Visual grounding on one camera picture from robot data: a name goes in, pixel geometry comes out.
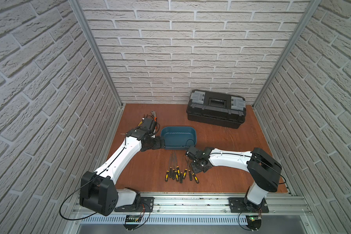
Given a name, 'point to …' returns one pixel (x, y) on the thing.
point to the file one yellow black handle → (166, 176)
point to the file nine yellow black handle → (195, 178)
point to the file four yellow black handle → (176, 171)
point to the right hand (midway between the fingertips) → (197, 168)
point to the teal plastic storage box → (179, 137)
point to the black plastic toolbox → (216, 108)
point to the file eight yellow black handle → (190, 175)
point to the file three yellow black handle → (173, 169)
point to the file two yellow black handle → (170, 169)
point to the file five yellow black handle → (178, 170)
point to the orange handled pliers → (154, 113)
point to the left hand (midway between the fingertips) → (159, 142)
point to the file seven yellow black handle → (185, 173)
